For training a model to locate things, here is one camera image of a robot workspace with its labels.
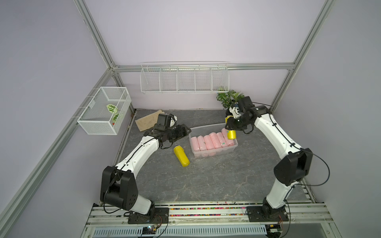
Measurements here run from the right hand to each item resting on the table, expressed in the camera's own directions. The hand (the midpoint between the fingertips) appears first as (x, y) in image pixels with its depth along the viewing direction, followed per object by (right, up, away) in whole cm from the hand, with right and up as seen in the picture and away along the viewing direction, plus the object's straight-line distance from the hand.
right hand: (228, 126), depth 85 cm
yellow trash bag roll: (-28, -19, +7) cm, 34 cm away
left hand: (-24, -4, -2) cm, 24 cm away
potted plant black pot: (+1, +16, +6) cm, 17 cm away
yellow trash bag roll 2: (+1, -5, -4) cm, 6 cm away
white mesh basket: (-70, +7, -2) cm, 71 cm away
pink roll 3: (-6, -10, +14) cm, 18 cm away
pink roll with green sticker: (-11, -11, +12) cm, 20 cm away
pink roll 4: (-2, -10, +14) cm, 17 cm away
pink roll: (-20, -12, +12) cm, 26 cm away
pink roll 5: (+2, -11, +9) cm, 14 cm away
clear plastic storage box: (-6, -17, +9) cm, 20 cm away
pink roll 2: (-15, -12, +11) cm, 22 cm away
